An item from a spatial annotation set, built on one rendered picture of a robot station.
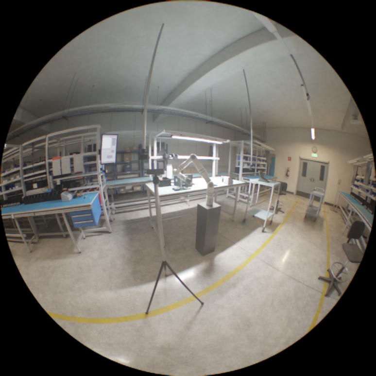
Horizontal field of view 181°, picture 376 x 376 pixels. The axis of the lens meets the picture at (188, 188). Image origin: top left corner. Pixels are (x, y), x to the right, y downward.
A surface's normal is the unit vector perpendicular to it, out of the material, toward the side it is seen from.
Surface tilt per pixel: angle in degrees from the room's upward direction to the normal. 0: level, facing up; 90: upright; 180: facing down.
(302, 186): 90
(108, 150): 101
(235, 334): 0
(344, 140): 90
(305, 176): 90
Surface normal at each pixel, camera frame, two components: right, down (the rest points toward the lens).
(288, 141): -0.86, 0.11
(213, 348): 0.01, -0.97
